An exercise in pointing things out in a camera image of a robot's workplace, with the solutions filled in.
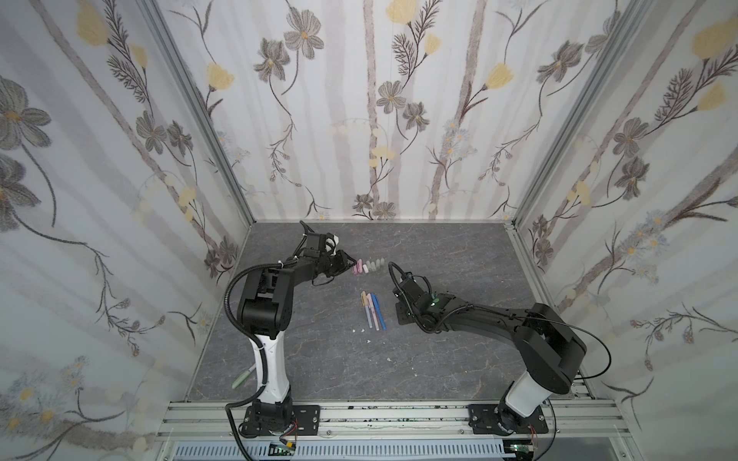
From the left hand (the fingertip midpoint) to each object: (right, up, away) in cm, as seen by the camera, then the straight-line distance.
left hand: (351, 254), depth 101 cm
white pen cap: (+5, -5, +4) cm, 8 cm away
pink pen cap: (+2, -5, +5) cm, 7 cm away
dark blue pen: (+10, -19, -6) cm, 22 cm away
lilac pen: (+7, -15, -4) cm, 17 cm away
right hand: (+15, -15, -12) cm, 24 cm away
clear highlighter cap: (+8, -5, +3) cm, 10 cm away
